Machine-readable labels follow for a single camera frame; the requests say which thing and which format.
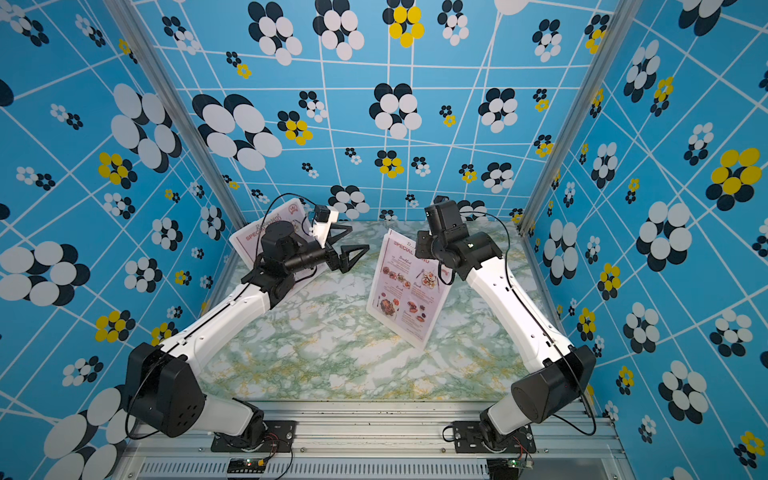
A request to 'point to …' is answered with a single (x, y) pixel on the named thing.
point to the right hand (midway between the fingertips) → (430, 239)
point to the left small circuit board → (247, 465)
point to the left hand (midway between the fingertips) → (362, 235)
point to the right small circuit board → (507, 468)
